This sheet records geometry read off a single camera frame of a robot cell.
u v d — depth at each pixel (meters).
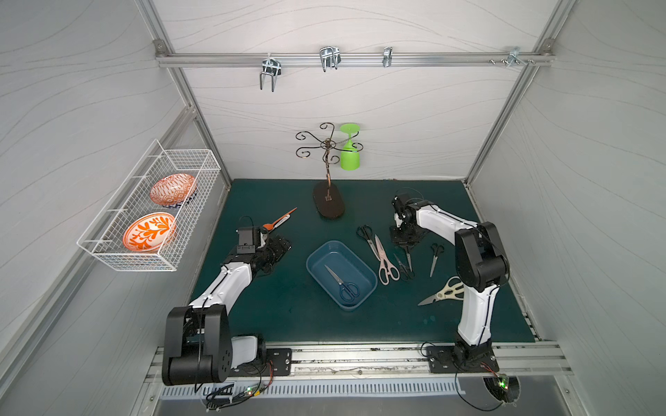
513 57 0.77
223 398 0.69
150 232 0.63
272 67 0.78
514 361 0.74
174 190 0.73
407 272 0.92
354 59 0.80
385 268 0.93
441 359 0.73
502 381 0.72
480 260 0.53
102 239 0.55
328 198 1.12
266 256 0.75
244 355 0.59
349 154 0.99
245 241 0.69
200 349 0.40
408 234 0.85
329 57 0.76
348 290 0.86
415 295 0.87
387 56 0.80
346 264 0.93
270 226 1.04
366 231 1.03
